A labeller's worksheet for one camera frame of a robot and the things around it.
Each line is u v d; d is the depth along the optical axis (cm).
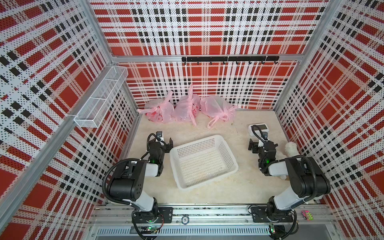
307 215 72
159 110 108
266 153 72
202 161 93
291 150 87
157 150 72
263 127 105
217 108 108
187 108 108
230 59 90
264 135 80
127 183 46
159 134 80
